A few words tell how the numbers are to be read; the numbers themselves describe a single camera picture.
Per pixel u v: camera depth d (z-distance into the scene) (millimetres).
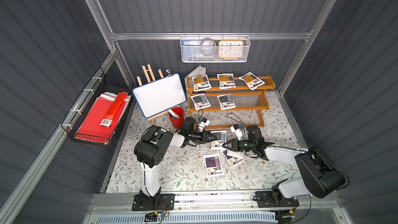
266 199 723
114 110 725
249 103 1156
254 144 708
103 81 812
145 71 867
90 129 668
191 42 886
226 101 931
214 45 856
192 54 854
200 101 934
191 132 823
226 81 846
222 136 883
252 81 838
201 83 827
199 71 975
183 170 837
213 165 846
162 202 724
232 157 866
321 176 441
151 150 514
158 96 882
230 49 879
